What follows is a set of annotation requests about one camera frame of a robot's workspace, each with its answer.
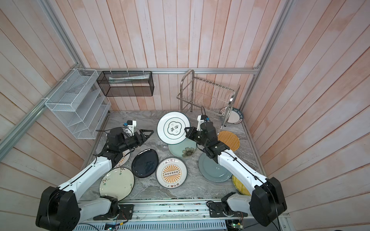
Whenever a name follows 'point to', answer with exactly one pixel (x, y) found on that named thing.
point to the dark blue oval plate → (145, 163)
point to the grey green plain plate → (211, 170)
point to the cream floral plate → (117, 183)
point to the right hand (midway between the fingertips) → (184, 127)
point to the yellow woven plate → (240, 186)
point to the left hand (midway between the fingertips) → (152, 135)
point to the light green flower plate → (185, 149)
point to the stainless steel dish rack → (197, 92)
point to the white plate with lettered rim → (236, 117)
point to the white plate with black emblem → (170, 127)
